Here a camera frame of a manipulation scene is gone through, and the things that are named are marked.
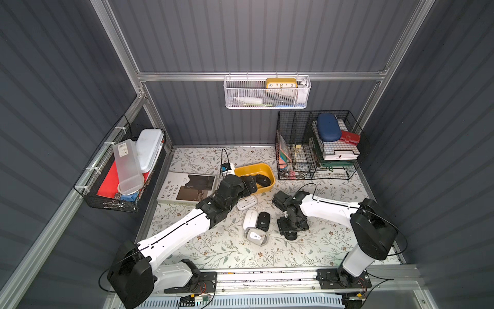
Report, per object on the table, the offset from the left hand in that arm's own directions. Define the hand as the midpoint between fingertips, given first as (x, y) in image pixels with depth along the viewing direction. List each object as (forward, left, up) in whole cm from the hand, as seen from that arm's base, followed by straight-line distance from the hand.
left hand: (249, 180), depth 78 cm
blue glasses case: (+32, -41, +1) cm, 53 cm away
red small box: (+25, -51, 0) cm, 56 cm away
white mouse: (-8, 0, -19) cm, 21 cm away
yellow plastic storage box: (+21, -2, -20) cm, 29 cm away
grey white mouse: (-16, -3, -18) cm, 24 cm away
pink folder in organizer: (+25, -19, -13) cm, 34 cm away
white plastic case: (+11, +40, +11) cm, 43 cm away
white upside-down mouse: (+1, +2, -20) cm, 20 cm away
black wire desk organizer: (+25, -36, -3) cm, 44 cm away
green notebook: (+17, -48, -10) cm, 52 cm away
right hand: (-13, -19, -21) cm, 31 cm away
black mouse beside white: (-8, -7, -21) cm, 23 cm away
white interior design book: (+9, +31, -18) cm, 37 cm away
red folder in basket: (-8, +49, +7) cm, 50 cm away
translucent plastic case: (-1, +44, +8) cm, 45 cm away
